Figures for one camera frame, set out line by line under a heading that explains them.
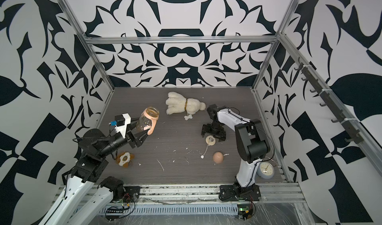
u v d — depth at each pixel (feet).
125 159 2.72
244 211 2.34
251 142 1.63
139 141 1.89
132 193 2.43
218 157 2.72
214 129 2.62
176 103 3.25
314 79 2.09
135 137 1.80
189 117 3.35
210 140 2.99
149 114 1.94
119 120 1.74
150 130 1.91
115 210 2.39
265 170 2.55
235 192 2.40
